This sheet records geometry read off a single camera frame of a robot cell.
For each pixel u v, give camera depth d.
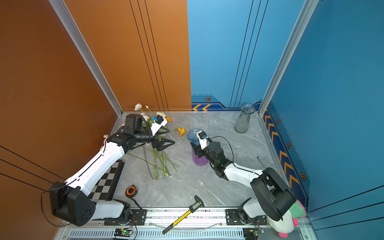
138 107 1.06
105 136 1.02
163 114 1.11
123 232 0.71
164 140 0.65
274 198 0.43
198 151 0.74
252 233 0.71
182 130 1.06
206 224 0.72
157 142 0.67
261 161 0.93
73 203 0.39
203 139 0.71
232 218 0.72
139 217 0.74
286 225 0.67
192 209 0.76
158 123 0.65
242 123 1.09
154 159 0.94
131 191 0.79
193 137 0.84
